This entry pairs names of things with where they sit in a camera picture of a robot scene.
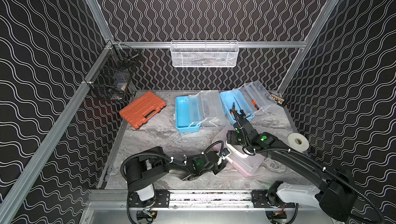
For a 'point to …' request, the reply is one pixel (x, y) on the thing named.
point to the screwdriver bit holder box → (278, 100)
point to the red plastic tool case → (139, 111)
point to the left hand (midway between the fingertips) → (225, 156)
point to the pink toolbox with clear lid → (246, 164)
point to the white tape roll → (298, 141)
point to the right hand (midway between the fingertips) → (233, 136)
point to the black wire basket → (111, 78)
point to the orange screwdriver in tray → (253, 102)
